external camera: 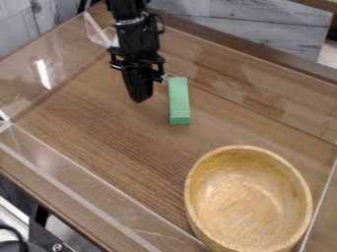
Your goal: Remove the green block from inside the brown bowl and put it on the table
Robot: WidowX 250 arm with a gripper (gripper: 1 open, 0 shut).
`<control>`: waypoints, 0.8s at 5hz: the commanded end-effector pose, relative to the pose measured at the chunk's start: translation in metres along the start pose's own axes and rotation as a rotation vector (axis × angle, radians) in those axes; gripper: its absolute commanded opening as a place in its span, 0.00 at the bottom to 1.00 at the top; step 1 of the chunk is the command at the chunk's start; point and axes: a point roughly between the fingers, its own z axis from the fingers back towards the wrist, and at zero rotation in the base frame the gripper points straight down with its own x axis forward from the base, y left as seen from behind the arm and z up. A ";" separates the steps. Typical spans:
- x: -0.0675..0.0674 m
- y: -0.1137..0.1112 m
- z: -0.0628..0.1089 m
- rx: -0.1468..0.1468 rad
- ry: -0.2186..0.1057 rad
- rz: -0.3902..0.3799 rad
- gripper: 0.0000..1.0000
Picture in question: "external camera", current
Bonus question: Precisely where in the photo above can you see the clear acrylic corner bracket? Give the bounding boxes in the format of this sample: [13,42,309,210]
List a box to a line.
[83,12,120,49]

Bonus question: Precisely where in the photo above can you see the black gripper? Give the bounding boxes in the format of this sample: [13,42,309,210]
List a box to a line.
[108,16,165,103]

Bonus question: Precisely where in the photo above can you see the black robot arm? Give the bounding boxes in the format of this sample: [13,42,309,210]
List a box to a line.
[105,0,165,102]

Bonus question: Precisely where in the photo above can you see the brown wooden bowl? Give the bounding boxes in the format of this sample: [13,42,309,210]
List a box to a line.
[184,145,313,252]

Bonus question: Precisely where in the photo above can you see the green wooden block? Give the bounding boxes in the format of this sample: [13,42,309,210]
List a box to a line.
[168,77,191,125]

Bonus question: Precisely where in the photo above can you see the clear acrylic enclosure wall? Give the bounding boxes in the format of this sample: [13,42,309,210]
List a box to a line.
[0,11,337,252]

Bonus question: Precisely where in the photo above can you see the black cable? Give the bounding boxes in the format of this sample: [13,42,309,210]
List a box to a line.
[0,224,30,252]

